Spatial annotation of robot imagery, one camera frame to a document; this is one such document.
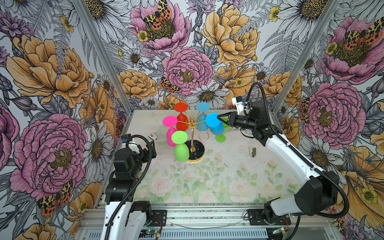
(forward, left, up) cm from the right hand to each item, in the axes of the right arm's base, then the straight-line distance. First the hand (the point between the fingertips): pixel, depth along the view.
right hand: (218, 121), depth 73 cm
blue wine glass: (-3, +1, -1) cm, 3 cm away
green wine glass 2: (-10, +18, -9) cm, 23 cm away
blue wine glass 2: (+7, +7, -10) cm, 14 cm away
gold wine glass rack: (+4, +11, -30) cm, 32 cm away
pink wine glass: (+2, +24, -2) cm, 24 cm away
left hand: (-10, +35, -8) cm, 37 cm away
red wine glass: (+2, +17, -2) cm, 17 cm away
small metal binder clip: (0, -25, -30) cm, 39 cm away
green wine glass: (+12, -7, -31) cm, 34 cm away
